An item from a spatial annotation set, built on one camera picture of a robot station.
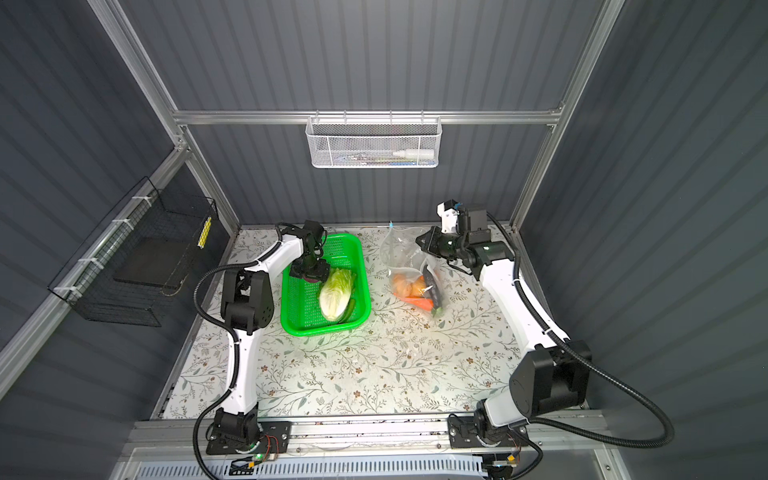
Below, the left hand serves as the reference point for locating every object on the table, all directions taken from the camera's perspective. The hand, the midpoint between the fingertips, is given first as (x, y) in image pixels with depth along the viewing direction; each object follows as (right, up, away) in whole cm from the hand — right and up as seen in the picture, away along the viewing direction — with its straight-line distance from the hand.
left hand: (312, 276), depth 103 cm
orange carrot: (+38, -8, -12) cm, 40 cm away
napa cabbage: (+11, -4, -12) cm, 17 cm away
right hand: (+35, +11, -25) cm, 44 cm away
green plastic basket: (+11, +9, +5) cm, 15 cm away
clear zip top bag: (+34, +1, -23) cm, 41 cm away
